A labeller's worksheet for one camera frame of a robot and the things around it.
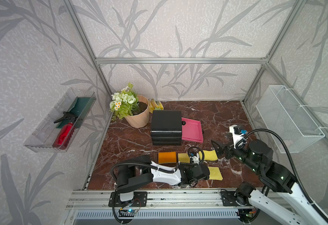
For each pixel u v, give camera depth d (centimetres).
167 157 89
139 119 91
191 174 62
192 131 101
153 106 116
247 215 72
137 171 49
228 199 73
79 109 71
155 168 47
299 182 43
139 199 72
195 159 75
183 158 87
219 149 57
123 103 80
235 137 54
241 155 54
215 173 80
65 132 60
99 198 75
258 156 45
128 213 72
